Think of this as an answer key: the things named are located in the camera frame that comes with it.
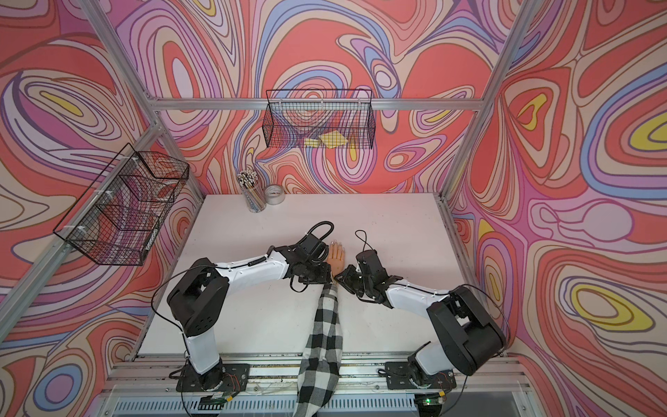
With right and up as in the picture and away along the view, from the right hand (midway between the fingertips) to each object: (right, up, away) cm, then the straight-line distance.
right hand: (336, 284), depth 87 cm
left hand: (-2, +1, +2) cm, 3 cm away
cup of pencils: (-34, +34, +18) cm, 52 cm away
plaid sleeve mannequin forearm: (-4, -18, -16) cm, 24 cm away
